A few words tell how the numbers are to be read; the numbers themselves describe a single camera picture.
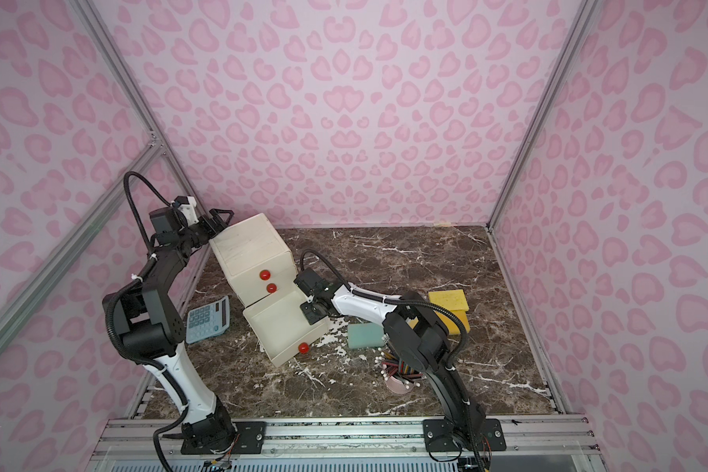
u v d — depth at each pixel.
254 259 0.83
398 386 0.81
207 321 0.92
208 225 0.84
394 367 0.76
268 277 0.84
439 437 0.73
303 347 0.84
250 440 0.73
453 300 0.98
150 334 0.52
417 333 0.53
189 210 0.85
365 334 0.91
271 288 0.88
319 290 0.72
